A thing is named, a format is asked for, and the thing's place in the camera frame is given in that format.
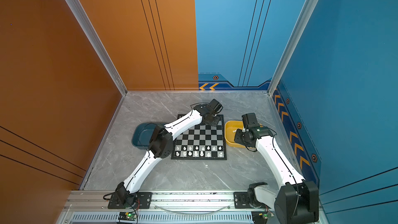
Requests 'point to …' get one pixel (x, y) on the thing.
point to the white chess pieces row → (211, 151)
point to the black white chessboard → (201, 142)
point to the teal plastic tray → (142, 134)
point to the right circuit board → (260, 216)
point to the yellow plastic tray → (229, 126)
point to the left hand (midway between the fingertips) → (215, 120)
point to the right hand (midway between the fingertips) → (236, 138)
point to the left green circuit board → (128, 215)
